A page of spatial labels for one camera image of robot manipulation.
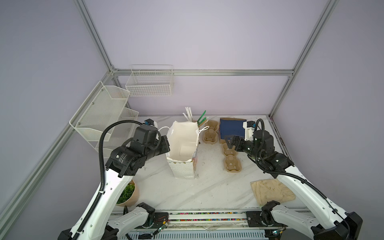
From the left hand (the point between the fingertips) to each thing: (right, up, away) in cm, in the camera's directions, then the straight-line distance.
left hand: (166, 143), depth 65 cm
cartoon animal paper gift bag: (+5, -2, +23) cm, 24 cm away
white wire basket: (-17, +39, +31) cm, 52 cm away
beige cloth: (+55, -28, +17) cm, 64 cm away
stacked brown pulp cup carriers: (+23, +2, +40) cm, 46 cm away
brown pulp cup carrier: (+36, -15, +28) cm, 48 cm away
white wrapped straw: (+8, +15, +36) cm, 40 cm away
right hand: (+29, +2, +8) cm, 30 cm away
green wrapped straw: (+17, +12, +30) cm, 37 cm away
